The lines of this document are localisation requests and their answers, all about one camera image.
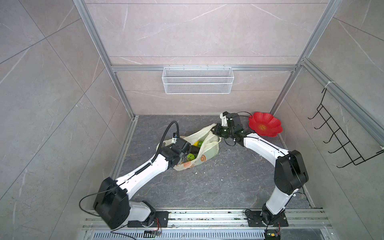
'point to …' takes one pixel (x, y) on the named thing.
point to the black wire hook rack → (346, 144)
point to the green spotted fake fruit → (190, 157)
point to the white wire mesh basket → (180, 80)
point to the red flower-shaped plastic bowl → (265, 124)
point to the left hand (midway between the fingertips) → (175, 149)
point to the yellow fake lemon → (196, 143)
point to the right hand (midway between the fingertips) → (210, 127)
